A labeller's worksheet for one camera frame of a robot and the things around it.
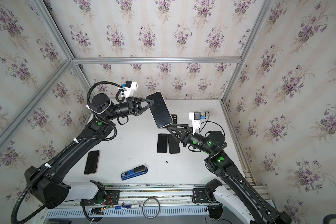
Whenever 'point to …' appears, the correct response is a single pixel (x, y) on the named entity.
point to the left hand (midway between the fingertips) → (153, 101)
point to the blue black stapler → (136, 171)
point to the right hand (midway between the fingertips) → (168, 128)
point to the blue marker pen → (125, 206)
